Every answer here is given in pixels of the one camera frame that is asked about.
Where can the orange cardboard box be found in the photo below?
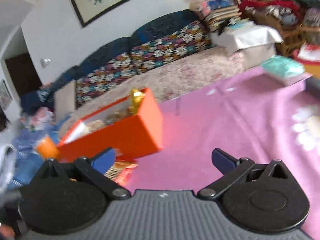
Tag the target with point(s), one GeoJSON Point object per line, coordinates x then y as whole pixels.
{"type": "Point", "coordinates": [133, 136]}

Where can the floral cushion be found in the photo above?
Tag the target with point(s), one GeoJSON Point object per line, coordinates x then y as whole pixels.
{"type": "Point", "coordinates": [189, 40]}
{"type": "Point", "coordinates": [104, 78]}

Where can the pile of clothes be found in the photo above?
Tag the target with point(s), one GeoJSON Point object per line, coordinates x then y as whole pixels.
{"type": "Point", "coordinates": [38, 120]}

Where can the right floral cushion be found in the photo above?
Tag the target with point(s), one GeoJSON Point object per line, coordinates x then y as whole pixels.
{"type": "Point", "coordinates": [189, 40]}

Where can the stack of books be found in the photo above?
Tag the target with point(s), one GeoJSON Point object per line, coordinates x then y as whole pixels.
{"type": "Point", "coordinates": [215, 12]}

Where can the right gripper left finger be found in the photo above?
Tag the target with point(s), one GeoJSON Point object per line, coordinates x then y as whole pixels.
{"type": "Point", "coordinates": [93, 169]}

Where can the gold snack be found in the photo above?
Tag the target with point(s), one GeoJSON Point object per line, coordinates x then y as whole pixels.
{"type": "Point", "coordinates": [136, 97]}

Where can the sofa with quilted cover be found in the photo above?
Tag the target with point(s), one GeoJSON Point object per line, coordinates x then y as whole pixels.
{"type": "Point", "coordinates": [169, 81]}

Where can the left floral cushion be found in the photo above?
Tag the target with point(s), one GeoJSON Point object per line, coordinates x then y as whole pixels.
{"type": "Point", "coordinates": [104, 78]}

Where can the beige pillow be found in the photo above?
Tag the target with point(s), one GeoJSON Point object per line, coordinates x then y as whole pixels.
{"type": "Point", "coordinates": [65, 100]}

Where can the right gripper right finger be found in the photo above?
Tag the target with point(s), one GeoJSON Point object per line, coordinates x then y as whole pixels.
{"type": "Point", "coordinates": [232, 170]}

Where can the orange cylindrical can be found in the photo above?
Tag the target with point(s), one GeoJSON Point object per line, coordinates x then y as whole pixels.
{"type": "Point", "coordinates": [46, 148]}

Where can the teal tissue pack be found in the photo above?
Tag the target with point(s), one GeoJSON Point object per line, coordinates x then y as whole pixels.
{"type": "Point", "coordinates": [283, 67]}

